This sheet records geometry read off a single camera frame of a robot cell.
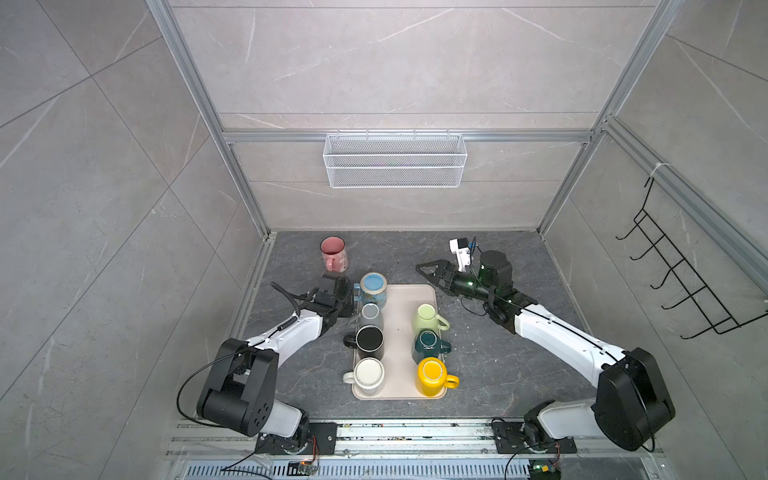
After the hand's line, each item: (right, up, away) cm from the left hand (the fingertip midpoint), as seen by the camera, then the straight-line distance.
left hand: (355, 278), depth 91 cm
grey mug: (+5, -10, -5) cm, 12 cm away
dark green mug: (+21, -17, -13) cm, 30 cm away
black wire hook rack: (+78, -5, -32) cm, 84 cm away
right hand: (+19, +3, -14) cm, 24 cm away
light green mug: (+22, -11, -7) cm, 25 cm away
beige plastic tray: (+14, -26, -5) cm, 30 cm away
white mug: (+5, -25, -14) cm, 29 cm away
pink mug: (-9, +9, +10) cm, 16 cm away
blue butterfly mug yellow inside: (+5, -3, -2) cm, 6 cm away
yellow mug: (+22, -24, -16) cm, 36 cm away
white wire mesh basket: (+12, +40, +10) cm, 43 cm away
